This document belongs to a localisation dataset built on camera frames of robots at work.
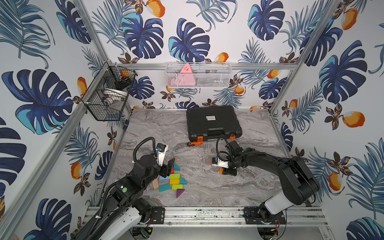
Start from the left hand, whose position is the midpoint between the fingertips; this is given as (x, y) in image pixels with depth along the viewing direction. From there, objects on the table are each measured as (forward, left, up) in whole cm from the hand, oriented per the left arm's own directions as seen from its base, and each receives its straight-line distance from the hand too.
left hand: (168, 155), depth 71 cm
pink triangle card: (+46, -4, +12) cm, 48 cm away
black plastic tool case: (+35, -20, -16) cm, 43 cm away
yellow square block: (-5, -2, -23) cm, 23 cm away
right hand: (+7, -32, -23) cm, 40 cm away
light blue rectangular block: (-7, +4, -11) cm, 14 cm away
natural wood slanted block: (-6, +9, -22) cm, 25 cm away
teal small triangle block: (-4, -6, -23) cm, 24 cm away
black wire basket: (+29, +39, +8) cm, 49 cm away
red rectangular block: (+2, 0, -22) cm, 22 cm away
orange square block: (+3, -28, -20) cm, 35 cm away
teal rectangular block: (-8, +3, -22) cm, 24 cm away
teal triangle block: (+3, -2, -22) cm, 22 cm away
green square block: (-1, -2, -23) cm, 23 cm away
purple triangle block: (-10, -5, -23) cm, 25 cm away
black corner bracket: (+35, +41, -24) cm, 59 cm away
